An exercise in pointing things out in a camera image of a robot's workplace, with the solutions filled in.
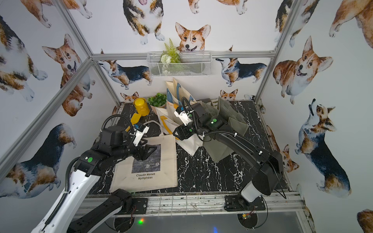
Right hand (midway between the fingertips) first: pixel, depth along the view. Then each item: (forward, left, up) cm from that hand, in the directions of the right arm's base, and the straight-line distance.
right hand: (176, 130), depth 73 cm
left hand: (-7, +11, 0) cm, 12 cm away
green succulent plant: (+33, +17, -12) cm, 40 cm away
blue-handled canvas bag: (+37, +5, -12) cm, 39 cm away
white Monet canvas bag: (-12, +13, -24) cm, 30 cm away
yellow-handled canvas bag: (+9, +6, -6) cm, 12 cm away
